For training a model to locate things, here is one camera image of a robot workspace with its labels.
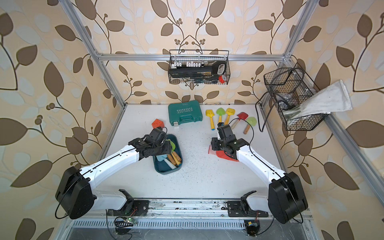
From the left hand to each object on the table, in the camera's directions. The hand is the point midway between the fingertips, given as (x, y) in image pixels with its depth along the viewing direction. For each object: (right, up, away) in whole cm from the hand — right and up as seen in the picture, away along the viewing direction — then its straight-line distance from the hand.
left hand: (170, 147), depth 83 cm
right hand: (+26, +3, +3) cm, 26 cm away
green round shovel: (+1, -2, +8) cm, 8 cm away
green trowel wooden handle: (+50, +9, +22) cm, 56 cm away
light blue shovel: (-6, -8, +8) cm, 13 cm away
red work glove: (+27, -1, -10) cm, 29 cm away
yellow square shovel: (+4, -9, +4) cm, 10 cm away
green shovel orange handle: (+34, +22, +32) cm, 51 cm away
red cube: (-12, +13, +19) cm, 26 cm away
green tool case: (+2, +21, +27) cm, 34 cm away
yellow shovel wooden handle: (+41, +22, +32) cm, 56 cm away
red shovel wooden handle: (+50, +19, +29) cm, 60 cm away
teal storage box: (-7, -12, +4) cm, 15 cm away
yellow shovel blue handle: (+25, +20, +29) cm, 44 cm away
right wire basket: (+69, +34, +3) cm, 77 cm away
